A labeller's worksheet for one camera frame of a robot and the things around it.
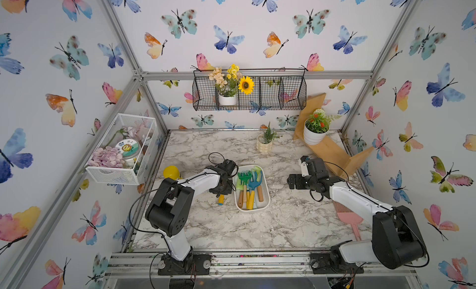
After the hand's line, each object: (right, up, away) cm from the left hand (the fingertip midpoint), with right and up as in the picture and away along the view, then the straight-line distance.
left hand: (226, 188), depth 94 cm
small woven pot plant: (+21, +25, +12) cm, 35 cm away
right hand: (+35, +6, -5) cm, 36 cm away
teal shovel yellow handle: (+13, +1, -1) cm, 13 cm away
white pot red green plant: (+45, +31, -2) cm, 55 cm away
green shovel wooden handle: (+16, +9, +2) cm, 19 cm away
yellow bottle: (-26, +9, -4) cm, 28 cm away
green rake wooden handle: (+10, +5, +4) cm, 12 cm away
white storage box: (+17, -7, -6) cm, 19 cm away
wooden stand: (+57, +18, +10) cm, 61 cm away
